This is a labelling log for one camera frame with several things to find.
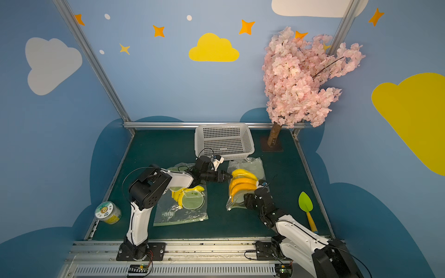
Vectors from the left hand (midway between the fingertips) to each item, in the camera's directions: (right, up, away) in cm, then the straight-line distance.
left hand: (231, 174), depth 94 cm
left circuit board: (-40, -37, -22) cm, 58 cm away
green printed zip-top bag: (-22, -15, -8) cm, 28 cm away
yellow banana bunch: (+6, -3, +1) cm, 7 cm away
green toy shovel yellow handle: (+39, -15, -5) cm, 42 cm away
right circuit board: (+22, -38, -21) cm, 49 cm away
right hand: (+11, -10, -4) cm, 15 cm away
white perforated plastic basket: (+1, +18, +14) cm, 23 cm away
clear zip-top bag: (+13, +4, +7) cm, 16 cm away
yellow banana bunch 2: (-28, -10, -4) cm, 30 cm away
